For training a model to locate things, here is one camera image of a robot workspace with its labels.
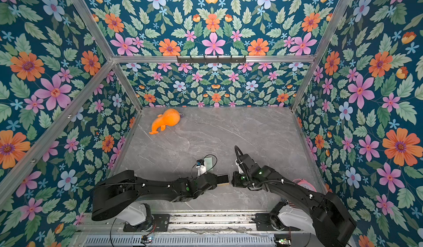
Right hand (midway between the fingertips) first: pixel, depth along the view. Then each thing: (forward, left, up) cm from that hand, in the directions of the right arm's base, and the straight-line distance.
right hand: (233, 179), depth 81 cm
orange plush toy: (+39, +42, +2) cm, 57 cm away
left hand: (+1, +7, -3) cm, 8 cm away
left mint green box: (+10, +13, -2) cm, 17 cm away
